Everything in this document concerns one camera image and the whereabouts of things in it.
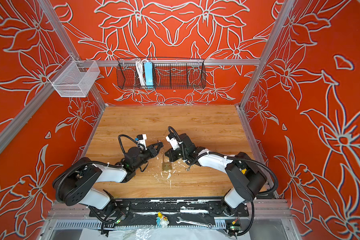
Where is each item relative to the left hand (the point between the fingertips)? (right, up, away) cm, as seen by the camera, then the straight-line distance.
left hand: (162, 143), depth 83 cm
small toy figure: (+2, -33, -16) cm, 37 cm away
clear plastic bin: (-57, +40, +10) cm, 70 cm away
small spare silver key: (+15, -16, +2) cm, 22 cm away
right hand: (+1, -6, 0) cm, 6 cm away
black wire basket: (-2, +45, +15) cm, 48 cm away
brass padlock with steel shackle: (+2, -14, +4) cm, 15 cm away
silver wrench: (+24, -36, -15) cm, 46 cm away
